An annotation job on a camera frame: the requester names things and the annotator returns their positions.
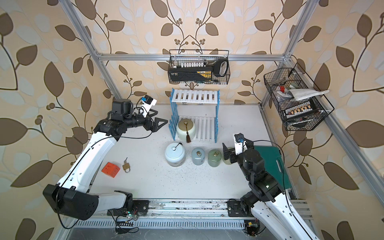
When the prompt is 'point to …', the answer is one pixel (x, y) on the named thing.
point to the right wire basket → (278, 80)
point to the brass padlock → (126, 166)
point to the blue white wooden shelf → (202, 106)
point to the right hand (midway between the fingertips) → (233, 141)
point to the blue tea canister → (198, 154)
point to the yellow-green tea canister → (227, 161)
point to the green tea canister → (214, 157)
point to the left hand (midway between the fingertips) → (162, 115)
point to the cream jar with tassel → (185, 130)
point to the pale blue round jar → (175, 154)
